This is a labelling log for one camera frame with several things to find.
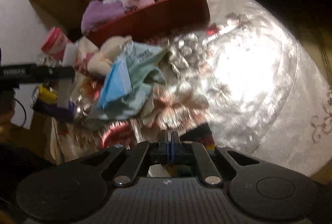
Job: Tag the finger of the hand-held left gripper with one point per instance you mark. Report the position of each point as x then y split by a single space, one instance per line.
55 72

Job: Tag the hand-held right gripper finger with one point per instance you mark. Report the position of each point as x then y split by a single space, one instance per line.
167 153
173 153

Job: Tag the cream plush doll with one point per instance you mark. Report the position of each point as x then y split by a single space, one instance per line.
109 55

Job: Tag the blue face mask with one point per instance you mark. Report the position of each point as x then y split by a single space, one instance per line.
116 83

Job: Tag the purple towel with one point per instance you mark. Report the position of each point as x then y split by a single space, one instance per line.
101 16

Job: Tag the teal towel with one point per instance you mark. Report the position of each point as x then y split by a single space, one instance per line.
145 68

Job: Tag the red cardboard box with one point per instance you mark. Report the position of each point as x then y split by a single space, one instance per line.
168 16

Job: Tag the yellow purple soft toy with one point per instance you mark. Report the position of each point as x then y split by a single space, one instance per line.
49 99

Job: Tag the pink lidded cup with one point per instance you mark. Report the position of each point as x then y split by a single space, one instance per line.
54 42

